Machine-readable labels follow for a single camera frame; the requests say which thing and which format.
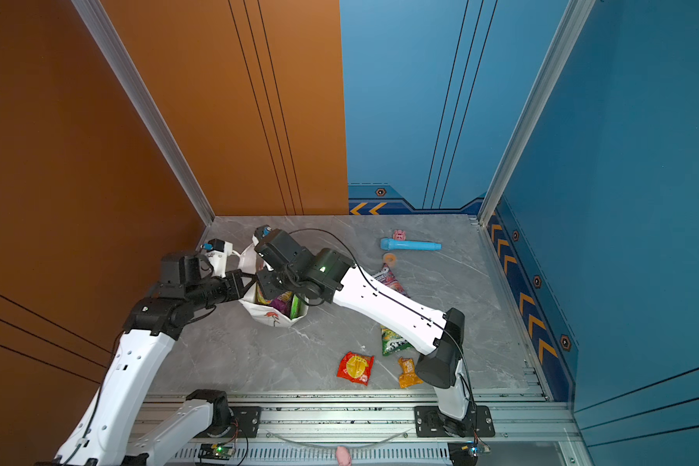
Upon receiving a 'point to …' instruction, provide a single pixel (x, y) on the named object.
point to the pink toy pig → (399, 235)
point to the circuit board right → (465, 453)
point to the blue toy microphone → (387, 244)
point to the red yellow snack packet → (355, 367)
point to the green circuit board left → (216, 450)
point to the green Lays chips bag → (294, 307)
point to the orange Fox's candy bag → (261, 299)
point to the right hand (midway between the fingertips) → (261, 278)
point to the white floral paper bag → (248, 262)
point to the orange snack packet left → (408, 377)
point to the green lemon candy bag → (391, 342)
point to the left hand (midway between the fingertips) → (257, 274)
